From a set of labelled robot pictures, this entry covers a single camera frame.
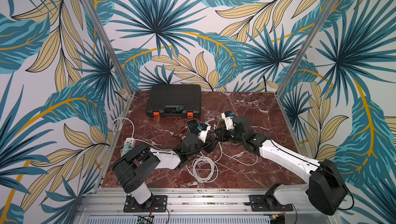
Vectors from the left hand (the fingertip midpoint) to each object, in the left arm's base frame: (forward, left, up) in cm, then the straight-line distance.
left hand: (216, 138), depth 83 cm
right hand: (-2, +6, +4) cm, 7 cm away
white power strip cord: (+14, +63, -12) cm, 65 cm away
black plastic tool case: (+31, +26, -5) cm, 41 cm away
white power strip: (+2, +51, -9) cm, 52 cm away
